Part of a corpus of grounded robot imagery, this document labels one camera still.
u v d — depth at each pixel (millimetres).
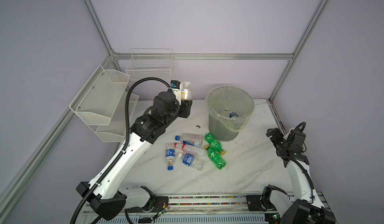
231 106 947
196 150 864
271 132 754
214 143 904
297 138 607
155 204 733
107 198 378
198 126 1042
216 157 844
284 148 619
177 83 532
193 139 957
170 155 861
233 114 961
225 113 988
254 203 731
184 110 562
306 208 399
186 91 628
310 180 470
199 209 732
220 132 902
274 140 737
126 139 409
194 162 822
